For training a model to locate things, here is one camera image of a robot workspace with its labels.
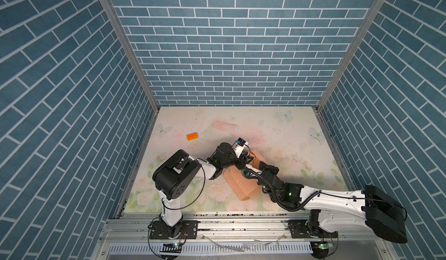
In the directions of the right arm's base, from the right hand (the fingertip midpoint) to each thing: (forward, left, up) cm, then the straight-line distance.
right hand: (261, 160), depth 81 cm
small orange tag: (+18, +40, -10) cm, 45 cm away
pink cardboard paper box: (-9, +7, -12) cm, 17 cm away
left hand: (+5, +5, -6) cm, 10 cm away
